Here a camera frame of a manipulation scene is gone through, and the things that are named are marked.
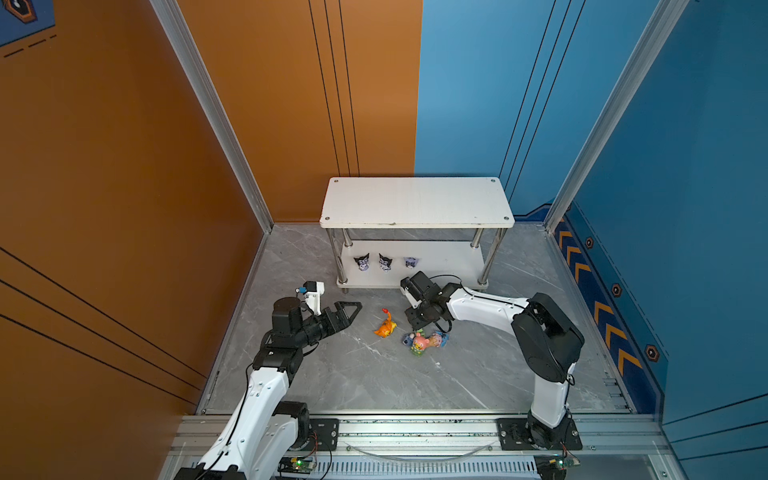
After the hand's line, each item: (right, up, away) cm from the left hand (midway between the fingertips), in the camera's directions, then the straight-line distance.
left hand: (353, 308), depth 79 cm
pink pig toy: (+18, -10, +5) cm, 22 cm away
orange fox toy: (+9, -7, +10) cm, 15 cm away
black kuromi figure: (+8, +11, +16) cm, 21 cm away
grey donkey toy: (+15, -11, +8) cm, 20 cm away
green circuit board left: (-13, -36, -8) cm, 39 cm away
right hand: (+17, -6, +14) cm, 23 cm away
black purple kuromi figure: (+1, +12, +16) cm, 20 cm away
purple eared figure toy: (+16, +12, +18) cm, 27 cm away
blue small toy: (+26, -10, +8) cm, 29 cm away
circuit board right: (+49, -36, -8) cm, 61 cm away
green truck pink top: (+19, -9, +8) cm, 22 cm away
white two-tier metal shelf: (+31, +24, +41) cm, 57 cm away
